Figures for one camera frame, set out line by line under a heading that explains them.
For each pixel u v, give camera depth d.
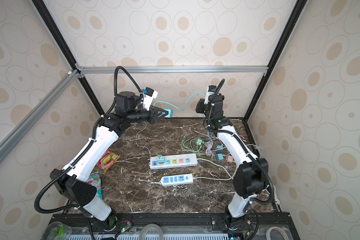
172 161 0.93
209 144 1.02
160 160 0.90
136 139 1.06
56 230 0.66
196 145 1.02
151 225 0.69
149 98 0.61
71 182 0.41
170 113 0.70
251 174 0.46
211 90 0.68
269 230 0.70
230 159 0.95
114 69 0.52
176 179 0.85
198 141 1.03
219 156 0.95
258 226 0.70
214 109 0.60
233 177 0.87
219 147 1.00
